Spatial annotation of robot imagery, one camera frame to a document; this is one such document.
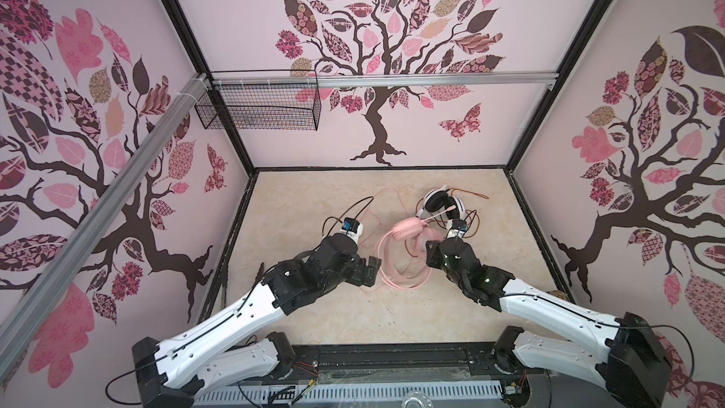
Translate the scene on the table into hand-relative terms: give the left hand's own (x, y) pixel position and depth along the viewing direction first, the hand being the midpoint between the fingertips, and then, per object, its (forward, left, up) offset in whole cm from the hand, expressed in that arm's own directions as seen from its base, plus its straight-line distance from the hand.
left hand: (363, 263), depth 71 cm
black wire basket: (+76, +45, -4) cm, 89 cm away
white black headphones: (+31, -27, -13) cm, 43 cm away
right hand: (+10, -19, -6) cm, 23 cm away
